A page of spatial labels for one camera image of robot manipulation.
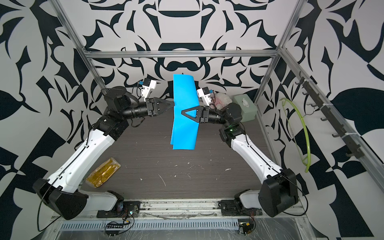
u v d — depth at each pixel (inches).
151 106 21.0
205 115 21.9
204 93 23.4
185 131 23.2
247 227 28.2
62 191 15.2
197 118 22.7
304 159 26.5
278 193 15.9
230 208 29.2
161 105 22.1
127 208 29.1
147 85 22.1
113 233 27.0
